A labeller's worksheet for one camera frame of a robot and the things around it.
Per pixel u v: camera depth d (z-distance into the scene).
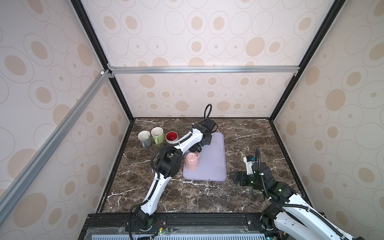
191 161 0.85
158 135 0.97
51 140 0.55
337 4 0.67
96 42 0.78
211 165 0.92
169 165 0.60
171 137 1.00
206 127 0.78
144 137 0.98
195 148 0.98
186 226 0.73
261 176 0.57
